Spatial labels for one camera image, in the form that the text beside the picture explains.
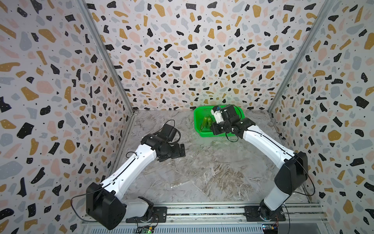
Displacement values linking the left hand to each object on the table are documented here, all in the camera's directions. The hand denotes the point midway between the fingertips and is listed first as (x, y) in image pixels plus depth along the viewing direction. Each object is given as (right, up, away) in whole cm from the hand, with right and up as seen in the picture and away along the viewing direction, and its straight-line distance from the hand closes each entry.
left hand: (180, 154), depth 78 cm
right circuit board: (+45, -35, -6) cm, 58 cm away
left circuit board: (-16, -35, -8) cm, 39 cm away
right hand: (+17, +14, +6) cm, 23 cm away
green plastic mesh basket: (+11, +26, +35) cm, 45 cm away
